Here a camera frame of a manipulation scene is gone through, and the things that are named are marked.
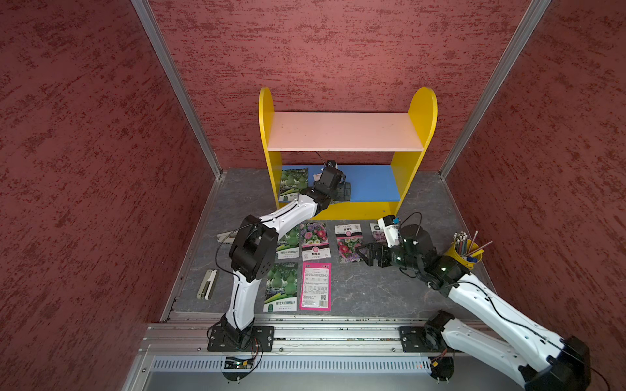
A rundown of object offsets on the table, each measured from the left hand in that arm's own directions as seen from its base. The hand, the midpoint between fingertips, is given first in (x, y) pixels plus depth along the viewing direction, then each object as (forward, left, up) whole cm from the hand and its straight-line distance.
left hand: (337, 190), depth 94 cm
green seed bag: (-33, +20, -15) cm, 42 cm away
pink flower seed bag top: (-12, -5, -15) cm, 20 cm away
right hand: (-27, -8, +1) cm, 28 cm away
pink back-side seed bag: (-35, +8, -15) cm, 38 cm away
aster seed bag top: (-15, +9, -15) cm, 23 cm away
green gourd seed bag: (-17, +19, -15) cm, 29 cm away
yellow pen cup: (-22, -46, -7) cm, 51 cm away
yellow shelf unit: (+28, -21, -3) cm, 35 cm away
